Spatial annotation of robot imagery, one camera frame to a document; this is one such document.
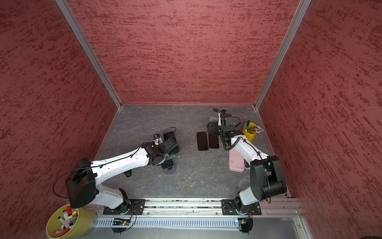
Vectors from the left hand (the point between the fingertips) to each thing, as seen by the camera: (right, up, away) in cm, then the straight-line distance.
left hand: (166, 156), depth 83 cm
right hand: (+28, +15, +8) cm, 32 cm away
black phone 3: (+1, +12, +6) cm, 13 cm away
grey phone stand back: (+30, +21, +20) cm, 42 cm away
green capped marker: (+50, +16, +11) cm, 53 cm away
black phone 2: (+22, +6, +17) cm, 29 cm away
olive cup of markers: (-37, -23, -22) cm, 49 cm away
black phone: (+30, +7, +17) cm, 35 cm away
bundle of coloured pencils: (+53, +15, +2) cm, 55 cm away
